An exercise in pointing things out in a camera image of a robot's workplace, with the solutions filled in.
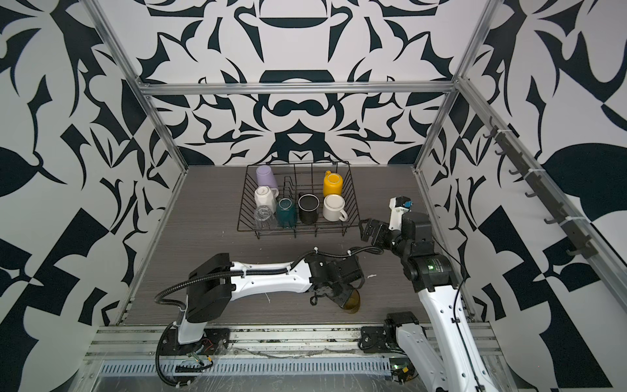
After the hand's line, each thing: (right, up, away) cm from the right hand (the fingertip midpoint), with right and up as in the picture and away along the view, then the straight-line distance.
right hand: (372, 221), depth 73 cm
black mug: (-19, +3, +19) cm, 27 cm away
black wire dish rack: (-27, +15, +38) cm, 48 cm away
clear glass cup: (-36, -2, +19) cm, 40 cm away
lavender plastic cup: (-37, +15, +26) cm, 47 cm away
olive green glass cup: (-5, -25, +2) cm, 26 cm away
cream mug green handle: (-27, +1, +18) cm, 33 cm away
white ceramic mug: (-35, +7, +21) cm, 42 cm away
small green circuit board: (+8, -42, -2) cm, 43 cm away
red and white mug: (-10, +2, +21) cm, 23 cm away
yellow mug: (-10, +12, +27) cm, 31 cm away
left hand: (-7, -22, +6) cm, 24 cm away
